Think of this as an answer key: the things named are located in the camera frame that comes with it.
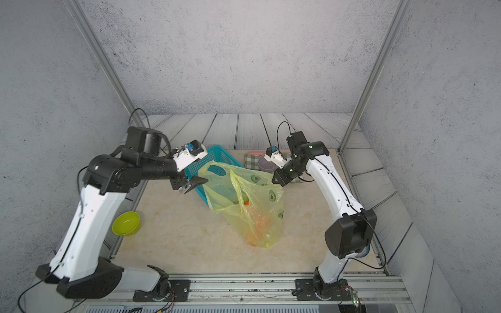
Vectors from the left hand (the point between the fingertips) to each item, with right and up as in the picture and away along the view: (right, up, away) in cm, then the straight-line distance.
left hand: (203, 167), depth 62 cm
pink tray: (+16, +8, +59) cm, 62 cm away
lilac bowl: (+22, 0, +46) cm, 51 cm away
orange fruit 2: (+13, -13, +7) cm, 19 cm away
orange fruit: (+19, -21, +9) cm, 29 cm away
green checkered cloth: (+14, +2, +52) cm, 54 cm away
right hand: (+25, -5, +16) cm, 30 cm away
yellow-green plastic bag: (+15, -12, +7) cm, 21 cm away
